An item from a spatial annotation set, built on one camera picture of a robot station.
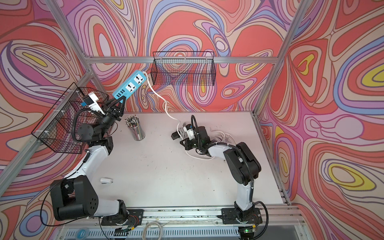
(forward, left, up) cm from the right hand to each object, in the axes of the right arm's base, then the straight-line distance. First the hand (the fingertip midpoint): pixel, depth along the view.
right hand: (182, 145), depth 93 cm
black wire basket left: (-6, +56, +27) cm, 63 cm away
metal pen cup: (+10, +30, +12) cm, 34 cm away
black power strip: (+8, +5, 0) cm, 9 cm away
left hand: (-1, +20, +38) cm, 43 cm away
